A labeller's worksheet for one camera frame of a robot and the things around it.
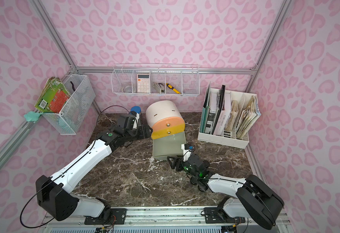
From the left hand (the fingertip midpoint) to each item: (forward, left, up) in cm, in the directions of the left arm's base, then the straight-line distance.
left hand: (146, 128), depth 80 cm
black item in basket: (+24, +46, +9) cm, 53 cm away
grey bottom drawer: (-2, -13, -16) cm, 20 cm away
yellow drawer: (+5, -11, -10) cm, 16 cm away
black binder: (+9, -41, +6) cm, 43 cm away
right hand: (-11, -13, -12) cm, 21 cm away
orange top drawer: (+6, -11, -3) cm, 13 cm away
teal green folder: (+9, -33, +4) cm, 34 cm away
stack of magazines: (+9, -59, -3) cm, 60 cm away
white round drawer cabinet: (+18, -4, -4) cm, 19 cm away
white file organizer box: (+5, -51, -17) cm, 54 cm away
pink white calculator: (+32, +5, +7) cm, 33 cm away
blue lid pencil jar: (+21, +9, -6) cm, 24 cm away
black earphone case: (-30, -27, -4) cm, 41 cm away
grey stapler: (+32, -5, +4) cm, 33 cm away
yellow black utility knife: (+32, -13, +3) cm, 35 cm away
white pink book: (+9, -45, 0) cm, 46 cm away
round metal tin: (+30, +16, +3) cm, 34 cm away
